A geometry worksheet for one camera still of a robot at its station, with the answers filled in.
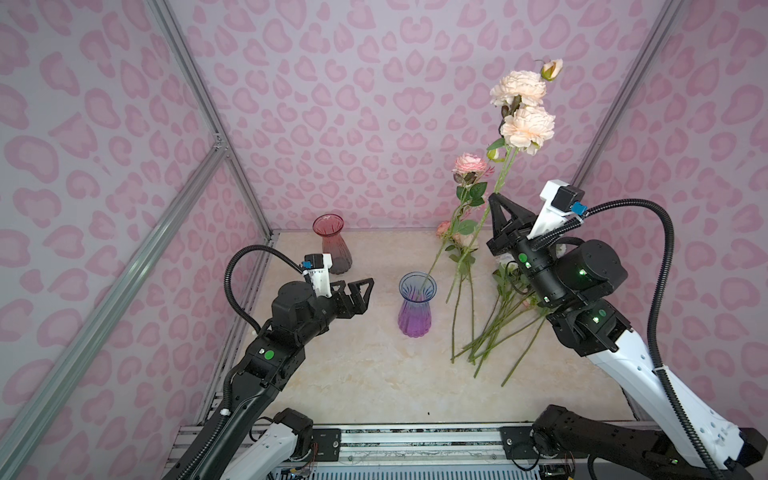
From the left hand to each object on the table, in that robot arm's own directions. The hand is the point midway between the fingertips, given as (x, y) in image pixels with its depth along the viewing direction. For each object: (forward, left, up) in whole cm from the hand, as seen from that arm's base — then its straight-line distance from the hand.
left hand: (361, 278), depth 67 cm
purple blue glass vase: (+6, -14, -15) cm, 21 cm away
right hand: (+1, -25, +22) cm, 33 cm away
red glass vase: (+31, +13, -14) cm, 36 cm away
